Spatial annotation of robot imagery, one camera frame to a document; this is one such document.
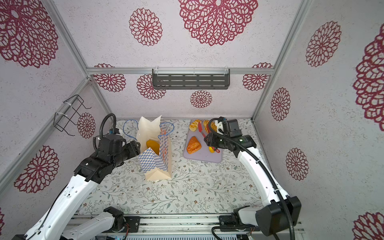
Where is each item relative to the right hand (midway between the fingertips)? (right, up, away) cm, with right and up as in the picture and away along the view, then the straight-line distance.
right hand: (208, 137), depth 76 cm
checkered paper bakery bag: (-29, -16, +6) cm, 34 cm away
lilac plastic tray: (0, -12, +24) cm, 27 cm away
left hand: (-37, -6, -3) cm, 37 cm away
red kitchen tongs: (-4, +5, +5) cm, 8 cm away
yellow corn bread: (+4, -9, +24) cm, 26 cm away
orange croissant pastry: (-7, -6, +24) cm, 25 cm away
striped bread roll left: (-7, +7, +36) cm, 37 cm away
